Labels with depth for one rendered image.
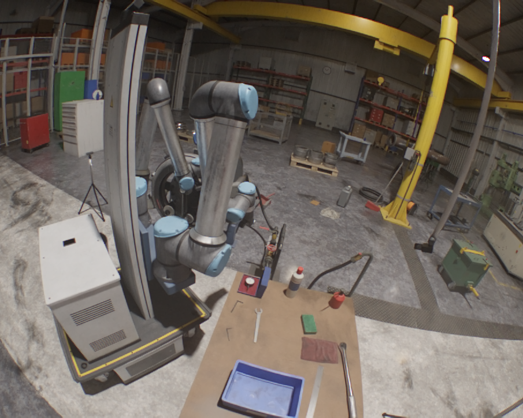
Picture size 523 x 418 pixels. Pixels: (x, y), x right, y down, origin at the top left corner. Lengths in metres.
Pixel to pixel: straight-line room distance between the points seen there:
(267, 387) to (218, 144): 1.02
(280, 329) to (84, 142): 5.11
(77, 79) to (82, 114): 3.70
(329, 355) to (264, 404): 0.43
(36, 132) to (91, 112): 1.85
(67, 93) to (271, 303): 8.45
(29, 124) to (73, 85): 2.86
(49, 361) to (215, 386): 1.23
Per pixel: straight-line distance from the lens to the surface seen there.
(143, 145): 1.44
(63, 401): 1.79
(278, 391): 1.15
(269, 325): 1.31
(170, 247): 0.97
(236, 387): 1.12
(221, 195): 0.82
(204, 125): 0.91
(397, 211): 4.62
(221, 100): 0.80
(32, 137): 6.66
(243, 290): 1.43
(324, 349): 1.31
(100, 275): 1.02
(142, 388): 1.64
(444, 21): 5.02
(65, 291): 1.02
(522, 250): 5.83
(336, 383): 1.27
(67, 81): 8.79
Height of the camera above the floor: 1.54
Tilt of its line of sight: 28 degrees down
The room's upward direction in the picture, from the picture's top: 12 degrees clockwise
